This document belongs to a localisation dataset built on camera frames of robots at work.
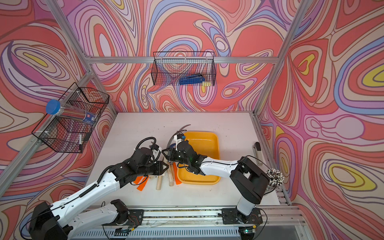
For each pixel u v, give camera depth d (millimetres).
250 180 454
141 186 826
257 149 936
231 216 734
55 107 613
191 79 904
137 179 593
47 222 385
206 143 982
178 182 828
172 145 735
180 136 767
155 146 711
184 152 627
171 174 834
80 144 718
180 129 1113
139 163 585
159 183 824
